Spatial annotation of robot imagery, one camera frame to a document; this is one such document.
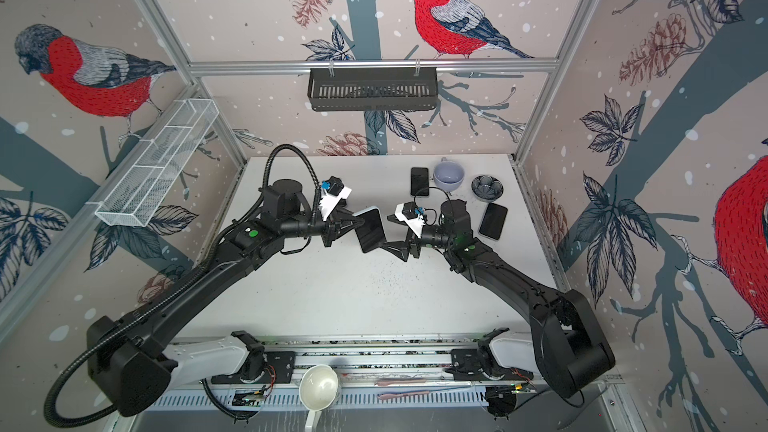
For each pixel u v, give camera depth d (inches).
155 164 30.6
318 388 27.5
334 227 24.1
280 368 28.8
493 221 39.7
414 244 26.7
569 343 16.1
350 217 26.4
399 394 27.6
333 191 23.7
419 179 44.4
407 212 25.5
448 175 43.5
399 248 26.8
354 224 27.0
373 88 41.9
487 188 42.9
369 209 26.9
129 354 14.8
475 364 28.9
